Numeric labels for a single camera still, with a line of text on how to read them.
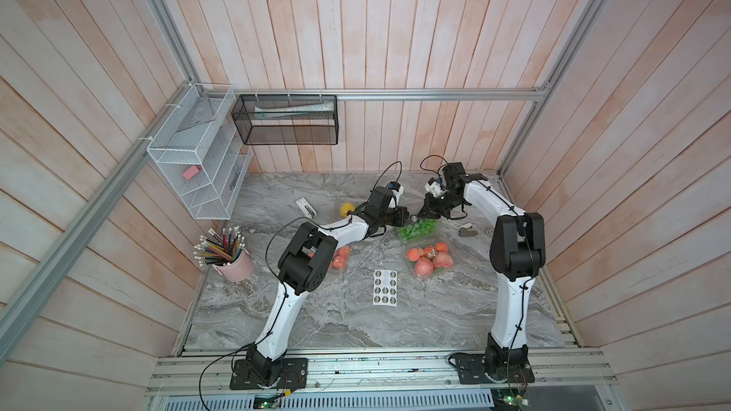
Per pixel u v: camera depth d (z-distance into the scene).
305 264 0.58
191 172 0.82
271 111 0.90
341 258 0.90
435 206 0.90
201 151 0.69
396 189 0.90
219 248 0.85
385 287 0.88
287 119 1.03
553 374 0.73
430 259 0.92
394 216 0.89
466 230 1.00
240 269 0.86
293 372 0.73
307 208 1.07
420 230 0.96
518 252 0.57
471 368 0.73
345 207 1.02
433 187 0.95
